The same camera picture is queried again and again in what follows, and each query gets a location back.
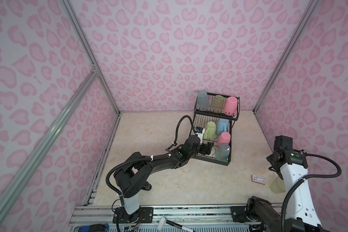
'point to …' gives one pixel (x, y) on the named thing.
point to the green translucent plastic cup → (217, 104)
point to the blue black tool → (94, 227)
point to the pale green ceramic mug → (210, 132)
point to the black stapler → (146, 186)
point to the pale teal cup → (203, 104)
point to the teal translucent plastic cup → (222, 153)
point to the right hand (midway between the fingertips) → (276, 163)
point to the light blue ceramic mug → (222, 125)
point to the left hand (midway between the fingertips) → (209, 141)
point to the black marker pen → (163, 221)
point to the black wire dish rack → (215, 112)
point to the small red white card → (257, 179)
